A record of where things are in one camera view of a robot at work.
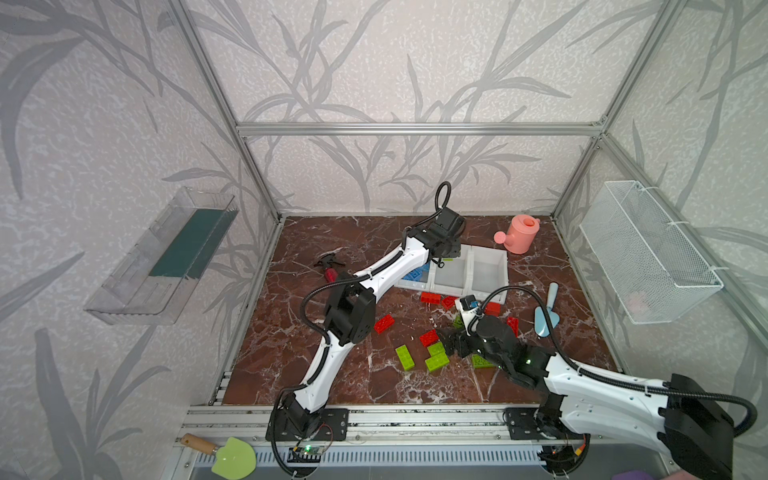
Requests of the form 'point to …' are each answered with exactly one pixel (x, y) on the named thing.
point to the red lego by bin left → (430, 298)
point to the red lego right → (513, 323)
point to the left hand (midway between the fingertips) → (457, 238)
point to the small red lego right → (492, 309)
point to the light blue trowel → (540, 319)
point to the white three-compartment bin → (480, 272)
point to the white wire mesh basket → (658, 274)
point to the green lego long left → (405, 356)
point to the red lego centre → (429, 338)
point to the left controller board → (305, 454)
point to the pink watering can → (521, 234)
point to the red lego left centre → (384, 324)
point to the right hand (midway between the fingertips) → (448, 315)
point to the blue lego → (418, 274)
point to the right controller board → (559, 458)
